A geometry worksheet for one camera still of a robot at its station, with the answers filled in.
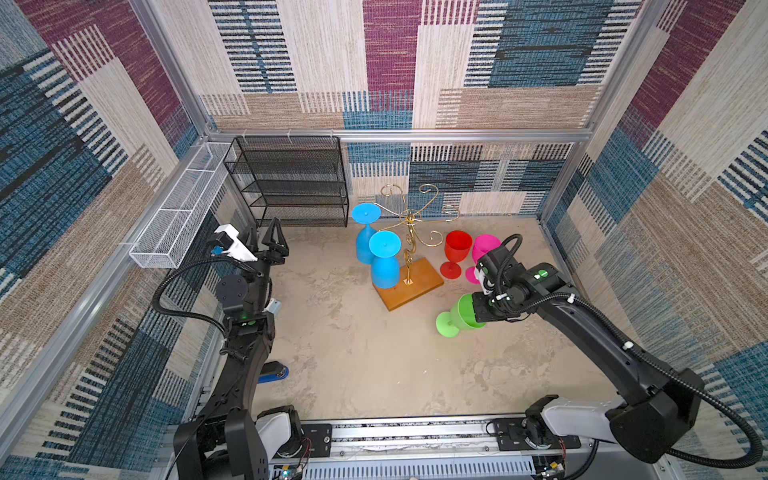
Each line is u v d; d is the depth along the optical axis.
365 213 0.76
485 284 0.69
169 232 0.93
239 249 0.60
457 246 0.94
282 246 0.66
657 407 0.38
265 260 0.64
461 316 0.71
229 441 0.39
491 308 0.66
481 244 0.95
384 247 0.71
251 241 0.71
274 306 0.95
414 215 0.78
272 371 0.82
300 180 1.09
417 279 1.01
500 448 0.73
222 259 0.58
